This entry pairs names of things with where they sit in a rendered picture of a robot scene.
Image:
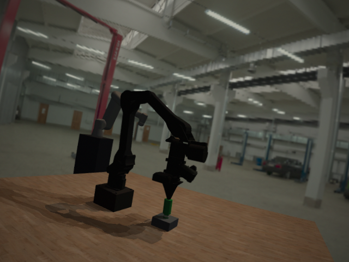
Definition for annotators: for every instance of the translucent green cylinder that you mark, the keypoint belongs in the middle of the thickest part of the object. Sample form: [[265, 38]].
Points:
[[167, 206]]

